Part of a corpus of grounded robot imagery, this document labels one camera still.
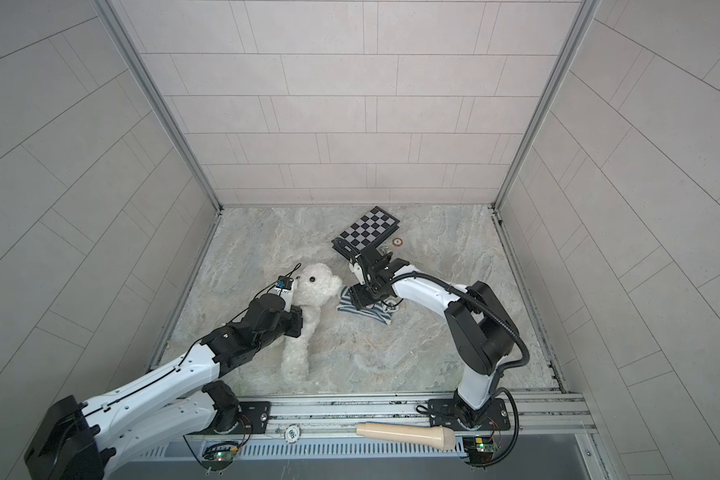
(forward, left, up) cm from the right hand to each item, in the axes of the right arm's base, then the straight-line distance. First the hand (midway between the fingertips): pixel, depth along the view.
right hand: (358, 299), depth 88 cm
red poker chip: (+23, -14, -3) cm, 28 cm away
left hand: (-4, +12, +5) cm, 14 cm away
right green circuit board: (-37, -27, -6) cm, 46 cm away
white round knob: (-32, +16, -4) cm, 36 cm away
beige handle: (-35, -17, -2) cm, 38 cm away
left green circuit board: (-36, +32, -2) cm, 48 cm away
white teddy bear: (-2, +10, +12) cm, 16 cm away
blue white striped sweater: (-3, -7, -1) cm, 8 cm away
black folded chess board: (+26, -4, 0) cm, 26 cm away
